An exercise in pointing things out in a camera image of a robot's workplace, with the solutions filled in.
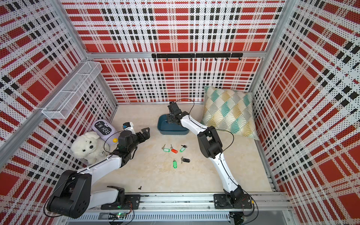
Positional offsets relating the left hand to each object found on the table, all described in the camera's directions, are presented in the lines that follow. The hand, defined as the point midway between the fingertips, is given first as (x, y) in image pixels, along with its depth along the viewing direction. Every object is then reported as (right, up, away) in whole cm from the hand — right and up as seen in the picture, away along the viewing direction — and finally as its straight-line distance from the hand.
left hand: (146, 130), depth 90 cm
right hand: (+16, +10, +13) cm, 23 cm away
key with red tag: (+17, -14, +4) cm, 22 cm away
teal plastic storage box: (+9, 0, +17) cm, 19 cm away
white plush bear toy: (-28, -8, -13) cm, 32 cm away
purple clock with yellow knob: (-27, -1, +1) cm, 27 cm away
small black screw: (-1, -32, -11) cm, 34 cm away
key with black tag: (+25, -19, -1) cm, 31 cm away
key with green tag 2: (+19, -21, -2) cm, 28 cm away
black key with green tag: (+24, -13, +5) cm, 28 cm away
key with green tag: (+12, -14, +4) cm, 19 cm away
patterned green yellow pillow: (+59, +12, +6) cm, 61 cm away
